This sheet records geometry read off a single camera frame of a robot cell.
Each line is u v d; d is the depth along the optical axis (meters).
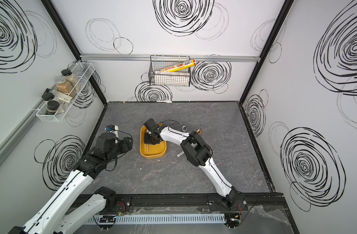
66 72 0.73
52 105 0.62
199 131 1.01
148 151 0.91
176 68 0.90
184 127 1.02
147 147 0.93
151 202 0.75
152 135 0.84
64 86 0.71
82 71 0.93
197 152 0.59
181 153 0.91
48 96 0.62
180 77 0.87
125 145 0.67
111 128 0.66
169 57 0.95
